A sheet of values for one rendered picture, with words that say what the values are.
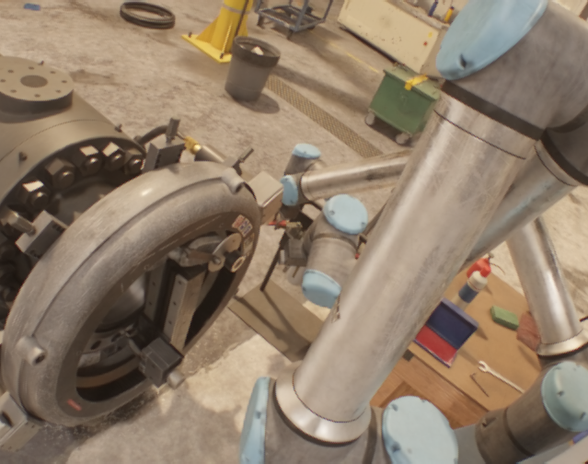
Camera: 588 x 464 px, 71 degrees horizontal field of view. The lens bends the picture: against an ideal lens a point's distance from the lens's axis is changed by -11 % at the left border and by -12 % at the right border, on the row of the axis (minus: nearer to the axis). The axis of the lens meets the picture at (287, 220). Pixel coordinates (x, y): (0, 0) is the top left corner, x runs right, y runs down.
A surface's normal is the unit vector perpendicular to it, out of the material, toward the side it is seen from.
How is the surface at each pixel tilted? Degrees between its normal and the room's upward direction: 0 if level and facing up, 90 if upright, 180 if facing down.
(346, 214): 20
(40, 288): 51
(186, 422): 0
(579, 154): 120
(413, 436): 5
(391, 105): 90
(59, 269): 44
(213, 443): 0
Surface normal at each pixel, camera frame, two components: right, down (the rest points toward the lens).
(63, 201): 0.05, -0.58
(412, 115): -0.50, 0.37
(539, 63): -0.05, 0.44
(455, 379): 0.34, -0.74
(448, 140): -0.74, 0.03
